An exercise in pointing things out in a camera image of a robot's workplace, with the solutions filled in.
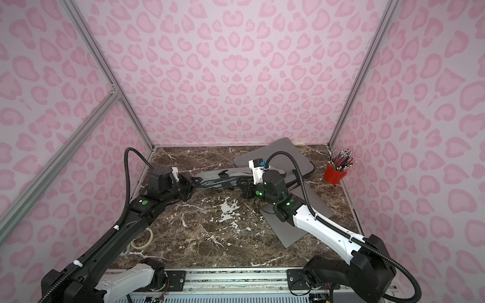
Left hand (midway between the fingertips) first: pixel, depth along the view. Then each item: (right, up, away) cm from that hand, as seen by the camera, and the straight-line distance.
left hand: (204, 176), depth 76 cm
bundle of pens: (+64, +6, +17) cm, 67 cm away
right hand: (+14, -3, -2) cm, 14 cm away
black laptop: (+35, -26, +8) cm, 45 cm away
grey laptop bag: (+10, -1, -1) cm, 10 cm away
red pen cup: (+62, -2, +23) cm, 66 cm away
